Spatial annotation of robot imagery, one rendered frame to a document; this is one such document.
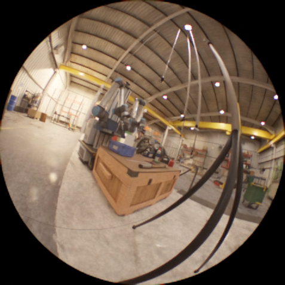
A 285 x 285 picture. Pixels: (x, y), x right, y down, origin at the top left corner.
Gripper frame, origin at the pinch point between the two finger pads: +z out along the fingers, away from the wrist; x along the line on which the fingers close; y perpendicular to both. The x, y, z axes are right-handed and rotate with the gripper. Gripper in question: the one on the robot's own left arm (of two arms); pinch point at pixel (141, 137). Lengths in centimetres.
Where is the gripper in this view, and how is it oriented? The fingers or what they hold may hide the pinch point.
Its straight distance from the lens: 131.6
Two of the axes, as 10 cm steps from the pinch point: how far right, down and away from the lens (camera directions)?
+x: 6.1, 3.6, 7.1
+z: -0.8, 9.2, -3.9
